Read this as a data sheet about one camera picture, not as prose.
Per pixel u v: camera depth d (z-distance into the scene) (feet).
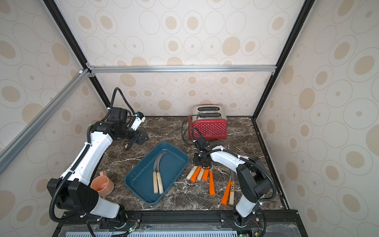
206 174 2.87
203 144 2.35
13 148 1.71
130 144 3.35
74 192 1.36
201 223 2.39
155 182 2.74
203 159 2.50
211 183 2.79
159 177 2.85
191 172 2.87
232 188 2.72
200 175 2.87
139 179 2.88
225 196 2.64
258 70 2.94
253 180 1.51
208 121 3.09
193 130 3.24
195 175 2.87
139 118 2.30
